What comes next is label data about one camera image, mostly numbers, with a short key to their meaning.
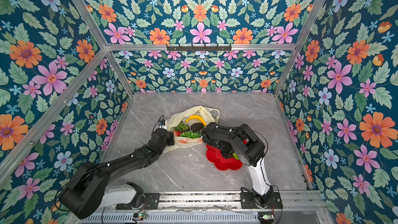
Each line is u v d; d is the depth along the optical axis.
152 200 0.74
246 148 0.52
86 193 0.42
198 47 0.91
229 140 0.60
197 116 1.02
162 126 0.77
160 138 0.68
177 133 0.93
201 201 0.75
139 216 0.70
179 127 0.96
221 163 0.86
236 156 0.80
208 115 0.98
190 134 0.93
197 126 0.96
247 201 0.73
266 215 0.70
